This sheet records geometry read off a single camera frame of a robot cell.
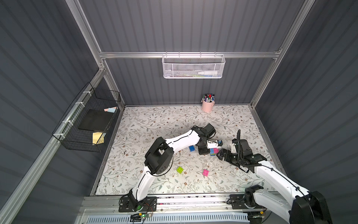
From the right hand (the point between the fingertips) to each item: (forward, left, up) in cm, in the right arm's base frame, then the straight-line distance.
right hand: (223, 157), depth 85 cm
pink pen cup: (+45, +5, -2) cm, 45 cm away
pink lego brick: (+5, +4, 0) cm, 6 cm away
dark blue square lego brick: (+8, +19, -4) cm, 21 cm away
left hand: (+4, +9, -1) cm, 9 cm away
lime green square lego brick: (-6, +27, -4) cm, 28 cm away
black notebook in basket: (+11, +72, +23) cm, 76 cm away
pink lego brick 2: (-8, +11, -4) cm, 14 cm away
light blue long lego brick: (+5, +6, -1) cm, 8 cm away
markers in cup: (+46, +5, +7) cm, 47 cm away
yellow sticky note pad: (-4, +62, +29) cm, 68 cm away
